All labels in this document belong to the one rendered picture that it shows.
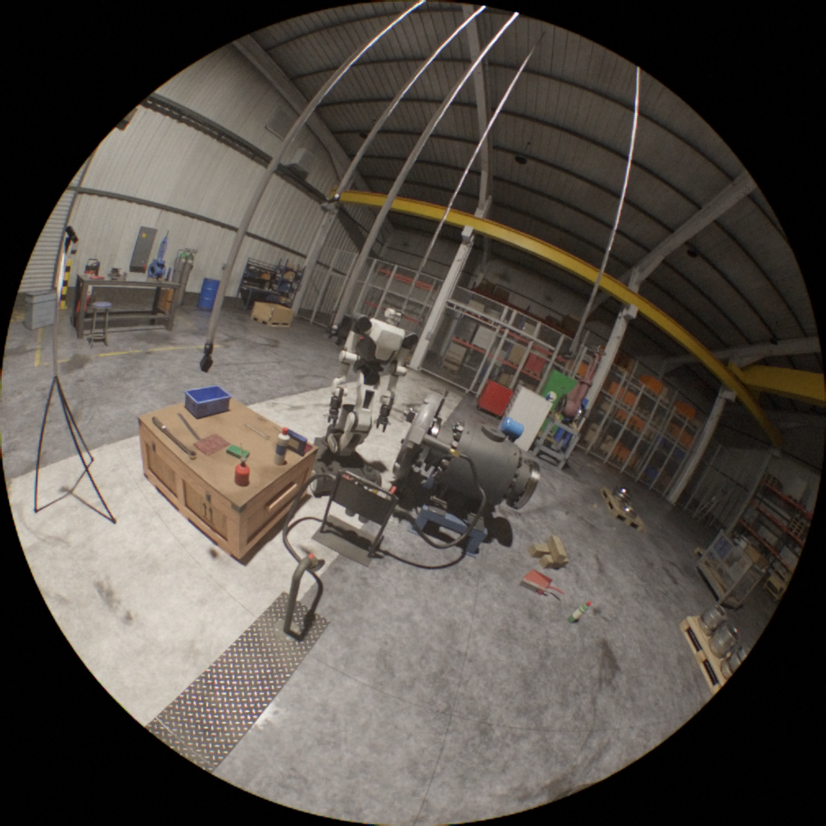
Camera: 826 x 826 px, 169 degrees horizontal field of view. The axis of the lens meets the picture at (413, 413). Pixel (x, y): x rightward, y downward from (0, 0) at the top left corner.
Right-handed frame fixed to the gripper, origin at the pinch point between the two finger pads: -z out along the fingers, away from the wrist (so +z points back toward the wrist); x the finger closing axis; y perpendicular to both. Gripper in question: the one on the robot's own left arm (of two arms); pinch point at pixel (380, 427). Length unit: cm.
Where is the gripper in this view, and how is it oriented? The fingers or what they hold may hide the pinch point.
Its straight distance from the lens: 232.2
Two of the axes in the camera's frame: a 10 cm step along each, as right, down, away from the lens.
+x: 5.7, 2.8, -7.7
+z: 2.7, -9.5, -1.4
